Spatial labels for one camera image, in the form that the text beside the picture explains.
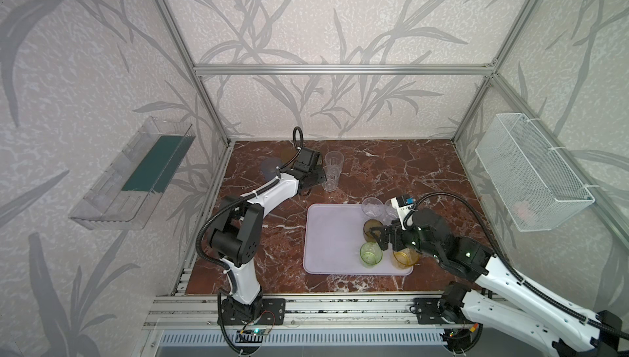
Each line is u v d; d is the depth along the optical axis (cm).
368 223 85
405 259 83
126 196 63
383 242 64
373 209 93
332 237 89
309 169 74
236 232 50
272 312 73
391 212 65
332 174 105
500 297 49
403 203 64
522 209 74
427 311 74
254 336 72
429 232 54
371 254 85
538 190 63
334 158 108
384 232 63
